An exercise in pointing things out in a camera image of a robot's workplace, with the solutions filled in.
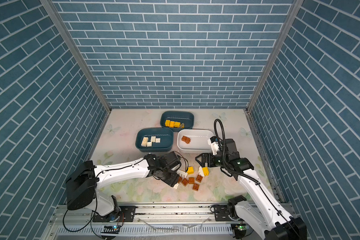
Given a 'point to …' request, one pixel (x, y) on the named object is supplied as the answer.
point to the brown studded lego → (191, 180)
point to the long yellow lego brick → (171, 124)
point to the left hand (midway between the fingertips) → (174, 180)
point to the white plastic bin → (194, 141)
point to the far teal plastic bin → (186, 117)
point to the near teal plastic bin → (165, 134)
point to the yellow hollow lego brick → (177, 124)
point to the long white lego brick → (182, 173)
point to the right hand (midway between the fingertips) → (201, 156)
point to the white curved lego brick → (201, 171)
